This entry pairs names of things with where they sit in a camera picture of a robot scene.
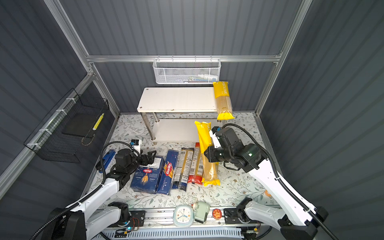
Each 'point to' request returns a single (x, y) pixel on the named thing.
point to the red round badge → (217, 213)
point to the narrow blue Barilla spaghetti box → (167, 176)
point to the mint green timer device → (201, 209)
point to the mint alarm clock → (183, 216)
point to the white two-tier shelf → (176, 100)
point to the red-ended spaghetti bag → (196, 170)
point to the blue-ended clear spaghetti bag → (182, 172)
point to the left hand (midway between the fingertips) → (149, 151)
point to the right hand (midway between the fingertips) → (207, 153)
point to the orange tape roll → (267, 193)
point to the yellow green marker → (95, 126)
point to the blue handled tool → (107, 159)
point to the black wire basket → (61, 137)
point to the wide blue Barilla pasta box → (146, 178)
